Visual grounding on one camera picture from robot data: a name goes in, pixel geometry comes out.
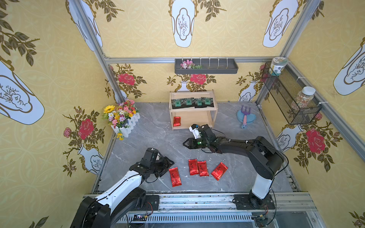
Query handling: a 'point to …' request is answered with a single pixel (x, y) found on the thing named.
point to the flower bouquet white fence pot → (122, 117)
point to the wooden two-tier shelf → (200, 116)
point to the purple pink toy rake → (245, 113)
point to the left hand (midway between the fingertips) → (168, 164)
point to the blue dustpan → (251, 117)
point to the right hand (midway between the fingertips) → (188, 139)
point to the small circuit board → (139, 217)
